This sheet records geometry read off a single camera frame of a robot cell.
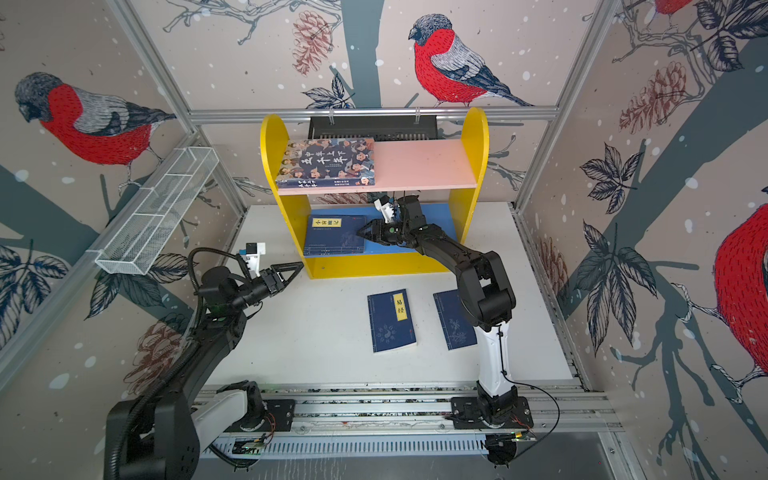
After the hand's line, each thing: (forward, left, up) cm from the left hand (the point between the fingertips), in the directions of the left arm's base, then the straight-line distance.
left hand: (298, 270), depth 75 cm
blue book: (+18, -6, -7) cm, 20 cm away
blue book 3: (-6, -44, -22) cm, 49 cm away
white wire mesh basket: (+18, +39, +7) cm, 44 cm away
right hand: (+16, -15, -7) cm, 23 cm away
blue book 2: (-4, -24, -23) cm, 33 cm away
